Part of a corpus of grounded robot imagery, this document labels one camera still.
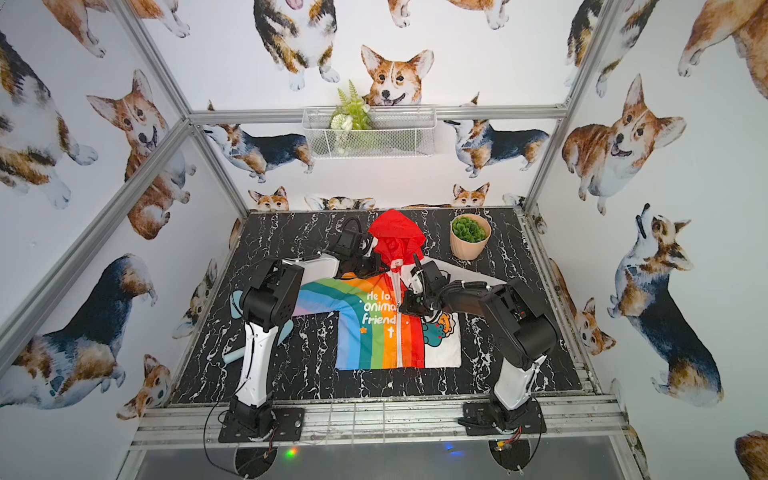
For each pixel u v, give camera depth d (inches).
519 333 19.2
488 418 29.1
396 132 36.4
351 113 32.3
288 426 28.9
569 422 29.4
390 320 35.7
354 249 34.7
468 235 38.5
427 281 30.1
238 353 33.3
